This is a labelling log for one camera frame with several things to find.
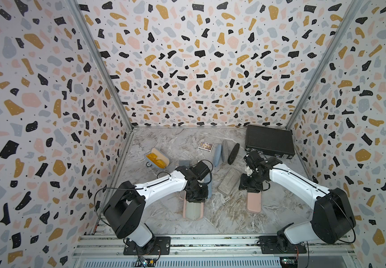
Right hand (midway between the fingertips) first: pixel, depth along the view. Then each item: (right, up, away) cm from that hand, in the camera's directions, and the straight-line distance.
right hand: (241, 189), depth 84 cm
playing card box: (-17, +21, +26) cm, 37 cm away
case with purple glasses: (-16, 0, +8) cm, 17 cm away
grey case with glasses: (-6, +18, +19) cm, 27 cm away
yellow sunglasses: (-50, +14, +19) cm, 55 cm away
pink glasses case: (-24, -11, -1) cm, 27 cm away
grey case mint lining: (-32, +11, +16) cm, 37 cm away
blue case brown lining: (-10, +16, +19) cm, 27 cm away
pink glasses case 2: (+7, -7, +1) cm, 10 cm away
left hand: (-17, -5, -4) cm, 18 cm away
